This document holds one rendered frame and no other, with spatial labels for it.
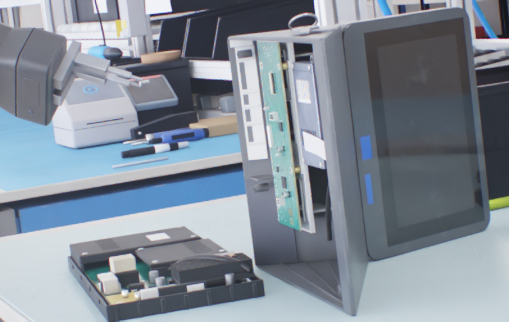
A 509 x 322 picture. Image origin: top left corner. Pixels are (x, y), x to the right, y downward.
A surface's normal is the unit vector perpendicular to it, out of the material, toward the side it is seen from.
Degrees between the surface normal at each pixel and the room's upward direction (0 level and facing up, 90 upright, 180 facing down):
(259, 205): 90
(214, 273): 90
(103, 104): 40
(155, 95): 32
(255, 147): 90
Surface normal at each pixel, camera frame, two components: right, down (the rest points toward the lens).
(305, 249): -0.26, 0.15
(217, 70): -0.93, 0.16
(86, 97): 0.07, -0.83
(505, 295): -0.12, -0.99
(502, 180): 0.35, 0.07
